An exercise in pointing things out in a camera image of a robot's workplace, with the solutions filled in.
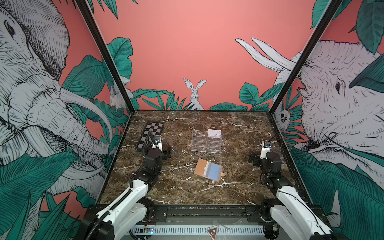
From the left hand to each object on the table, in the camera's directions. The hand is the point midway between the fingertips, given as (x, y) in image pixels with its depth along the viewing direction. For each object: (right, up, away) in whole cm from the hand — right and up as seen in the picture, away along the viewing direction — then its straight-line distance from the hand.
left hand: (160, 141), depth 81 cm
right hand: (+56, -5, +2) cm, 56 cm away
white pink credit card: (+33, +3, +14) cm, 36 cm away
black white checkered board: (-8, +6, +23) cm, 25 cm away
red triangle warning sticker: (+28, -42, -13) cm, 52 cm away
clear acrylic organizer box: (+23, -4, +22) cm, 32 cm away
